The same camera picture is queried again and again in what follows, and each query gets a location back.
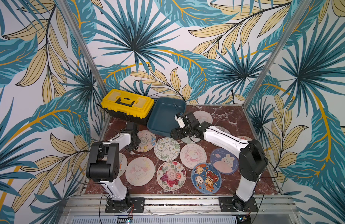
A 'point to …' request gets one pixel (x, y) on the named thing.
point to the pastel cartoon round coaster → (148, 141)
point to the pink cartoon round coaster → (191, 154)
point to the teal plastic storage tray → (161, 120)
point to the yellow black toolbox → (135, 107)
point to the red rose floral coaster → (171, 175)
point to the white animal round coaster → (122, 164)
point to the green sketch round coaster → (223, 129)
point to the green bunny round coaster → (187, 140)
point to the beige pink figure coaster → (140, 171)
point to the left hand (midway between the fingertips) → (135, 145)
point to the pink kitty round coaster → (203, 116)
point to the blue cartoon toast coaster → (206, 178)
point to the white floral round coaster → (167, 149)
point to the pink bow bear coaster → (244, 137)
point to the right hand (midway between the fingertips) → (176, 131)
